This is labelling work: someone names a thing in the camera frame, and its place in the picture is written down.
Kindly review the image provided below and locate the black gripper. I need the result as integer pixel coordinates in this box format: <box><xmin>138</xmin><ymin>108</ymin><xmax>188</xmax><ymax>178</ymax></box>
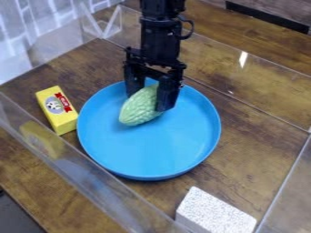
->
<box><xmin>124</xmin><ymin>16</ymin><xmax>186</xmax><ymax>112</ymax></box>

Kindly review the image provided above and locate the green bitter gourd toy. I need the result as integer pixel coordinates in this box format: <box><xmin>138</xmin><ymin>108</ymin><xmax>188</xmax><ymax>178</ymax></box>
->
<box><xmin>118</xmin><ymin>85</ymin><xmax>161</xmax><ymax>126</ymax></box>

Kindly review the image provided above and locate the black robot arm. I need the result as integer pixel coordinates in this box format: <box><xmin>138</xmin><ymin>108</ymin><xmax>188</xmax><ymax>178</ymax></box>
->
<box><xmin>124</xmin><ymin>0</ymin><xmax>193</xmax><ymax>112</ymax></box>

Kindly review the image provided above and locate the blue round tray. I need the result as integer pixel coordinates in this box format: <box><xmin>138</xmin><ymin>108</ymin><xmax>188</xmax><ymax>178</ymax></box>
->
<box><xmin>76</xmin><ymin>82</ymin><xmax>221</xmax><ymax>180</ymax></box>

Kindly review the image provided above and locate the yellow box with cow label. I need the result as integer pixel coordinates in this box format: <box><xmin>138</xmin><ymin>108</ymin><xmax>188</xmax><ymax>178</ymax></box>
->
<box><xmin>34</xmin><ymin>86</ymin><xmax>77</xmax><ymax>136</ymax></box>

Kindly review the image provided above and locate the white speckled foam block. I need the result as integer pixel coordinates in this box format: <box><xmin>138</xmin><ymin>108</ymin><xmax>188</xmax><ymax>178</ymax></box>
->
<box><xmin>174</xmin><ymin>187</ymin><xmax>256</xmax><ymax>233</ymax></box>

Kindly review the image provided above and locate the black cable loop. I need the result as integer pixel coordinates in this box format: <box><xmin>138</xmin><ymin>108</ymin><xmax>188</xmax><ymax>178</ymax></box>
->
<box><xmin>176</xmin><ymin>15</ymin><xmax>196</xmax><ymax>41</ymax></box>

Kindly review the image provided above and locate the clear acrylic front wall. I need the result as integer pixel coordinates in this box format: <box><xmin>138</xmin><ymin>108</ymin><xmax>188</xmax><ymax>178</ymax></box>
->
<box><xmin>0</xmin><ymin>92</ymin><xmax>188</xmax><ymax>233</ymax></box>

